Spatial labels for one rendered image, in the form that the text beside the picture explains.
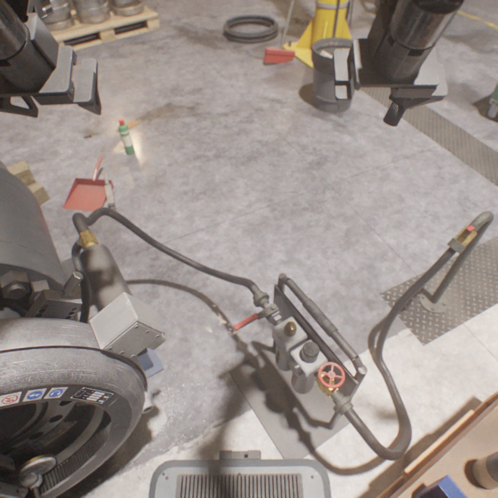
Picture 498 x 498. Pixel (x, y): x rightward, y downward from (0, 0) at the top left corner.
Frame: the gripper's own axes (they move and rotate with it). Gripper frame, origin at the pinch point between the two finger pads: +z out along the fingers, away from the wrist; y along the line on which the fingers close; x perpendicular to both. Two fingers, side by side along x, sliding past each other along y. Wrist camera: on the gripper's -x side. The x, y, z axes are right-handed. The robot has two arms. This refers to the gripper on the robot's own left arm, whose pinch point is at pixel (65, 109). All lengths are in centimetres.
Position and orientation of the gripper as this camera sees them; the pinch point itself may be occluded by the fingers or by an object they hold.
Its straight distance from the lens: 63.3
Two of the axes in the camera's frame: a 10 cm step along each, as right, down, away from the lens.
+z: 0.1, 1.8, 9.8
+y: -10.0, 0.2, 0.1
